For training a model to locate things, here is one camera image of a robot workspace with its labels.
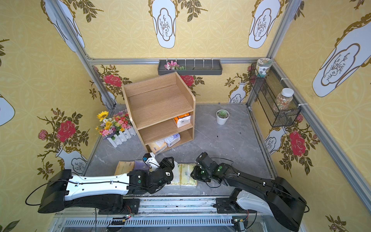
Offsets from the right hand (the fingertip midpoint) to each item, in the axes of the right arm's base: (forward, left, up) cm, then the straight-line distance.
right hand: (192, 173), depth 83 cm
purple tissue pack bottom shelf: (+18, +13, +5) cm, 23 cm away
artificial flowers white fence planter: (+22, +47, +12) cm, 53 cm away
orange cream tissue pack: (+1, +39, +2) cm, 39 cm away
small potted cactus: (+39, -20, +4) cm, 44 cm away
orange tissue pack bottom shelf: (+14, +22, +4) cm, 26 cm away
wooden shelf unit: (+22, +16, +29) cm, 40 cm away
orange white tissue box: (+23, +6, +20) cm, 31 cm away
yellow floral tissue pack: (-3, +4, +3) cm, 6 cm away
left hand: (+3, +12, +11) cm, 17 cm away
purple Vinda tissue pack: (+2, +31, +3) cm, 31 cm away
